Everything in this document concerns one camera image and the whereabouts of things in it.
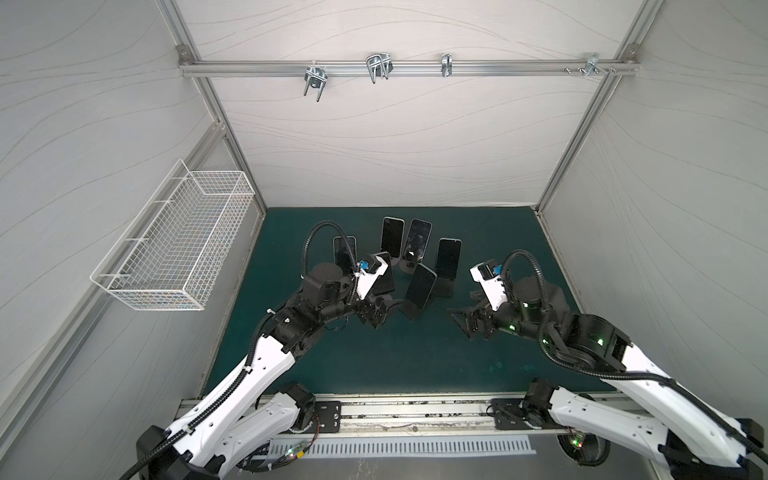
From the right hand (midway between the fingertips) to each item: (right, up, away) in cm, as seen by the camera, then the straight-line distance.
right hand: (466, 294), depth 65 cm
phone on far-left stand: (-32, +7, +25) cm, 41 cm away
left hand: (-16, +2, +5) cm, 17 cm away
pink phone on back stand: (-8, +11, +32) cm, 35 cm away
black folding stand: (0, -4, +31) cm, 32 cm away
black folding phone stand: (-11, -11, +28) cm, 32 cm away
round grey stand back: (-11, +1, +38) cm, 39 cm away
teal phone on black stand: (+1, +6, +27) cm, 28 cm away
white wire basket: (-68, +9, +3) cm, 69 cm away
